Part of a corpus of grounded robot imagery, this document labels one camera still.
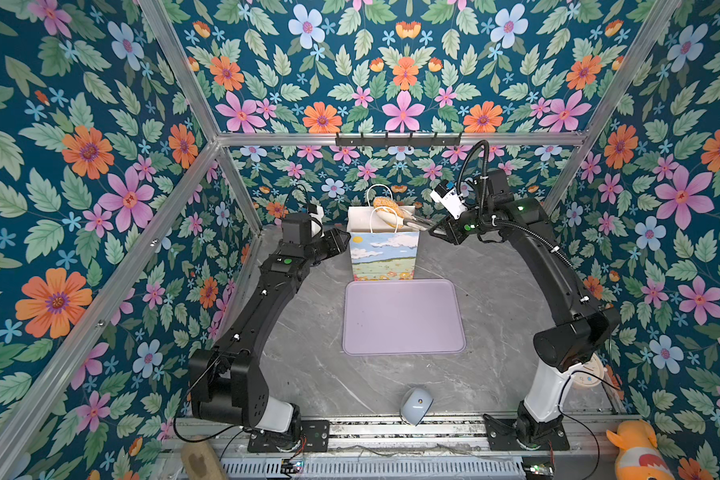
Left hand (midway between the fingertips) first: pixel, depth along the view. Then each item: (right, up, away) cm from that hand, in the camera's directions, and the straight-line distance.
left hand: (349, 227), depth 78 cm
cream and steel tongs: (+16, +3, +4) cm, 16 cm away
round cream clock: (+68, -39, +4) cm, 79 cm away
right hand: (+23, +1, -1) cm, 23 cm away
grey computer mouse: (+17, -44, -7) cm, 47 cm away
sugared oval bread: (+9, +7, +4) cm, 12 cm away
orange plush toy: (+66, -52, -13) cm, 85 cm away
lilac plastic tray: (+15, -28, +18) cm, 36 cm away
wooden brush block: (-33, -55, -10) cm, 65 cm away
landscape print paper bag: (+8, -6, +11) cm, 15 cm away
